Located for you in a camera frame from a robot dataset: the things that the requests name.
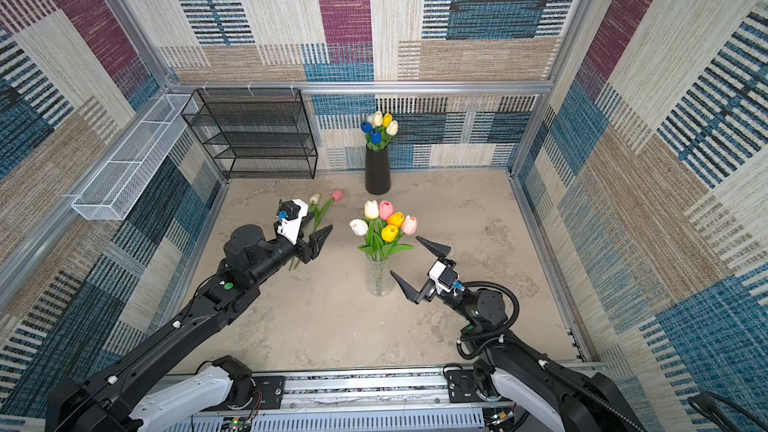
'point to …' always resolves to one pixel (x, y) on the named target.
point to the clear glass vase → (380, 276)
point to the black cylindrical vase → (378, 170)
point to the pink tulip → (337, 195)
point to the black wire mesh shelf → (256, 133)
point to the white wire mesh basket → (113, 193)
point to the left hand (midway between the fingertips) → (321, 215)
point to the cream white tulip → (392, 128)
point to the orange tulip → (396, 219)
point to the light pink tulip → (409, 227)
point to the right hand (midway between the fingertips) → (405, 254)
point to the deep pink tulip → (386, 210)
